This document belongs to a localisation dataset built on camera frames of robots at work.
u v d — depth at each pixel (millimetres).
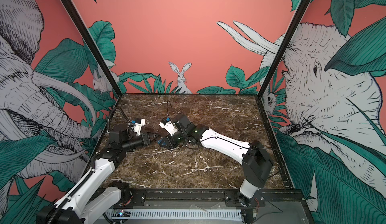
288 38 863
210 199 749
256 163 434
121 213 700
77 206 412
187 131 603
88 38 860
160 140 740
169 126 689
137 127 726
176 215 701
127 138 654
